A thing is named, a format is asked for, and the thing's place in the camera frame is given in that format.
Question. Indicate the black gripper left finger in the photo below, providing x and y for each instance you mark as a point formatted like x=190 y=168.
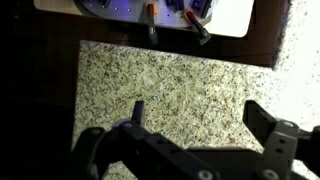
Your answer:
x=140 y=150

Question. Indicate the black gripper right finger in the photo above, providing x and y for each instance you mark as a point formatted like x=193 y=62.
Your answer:
x=278 y=140

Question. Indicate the orange black clamp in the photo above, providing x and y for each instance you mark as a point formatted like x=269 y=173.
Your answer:
x=152 y=23
x=197 y=25

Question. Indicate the gray robot base plate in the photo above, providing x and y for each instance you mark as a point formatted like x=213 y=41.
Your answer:
x=130 y=10

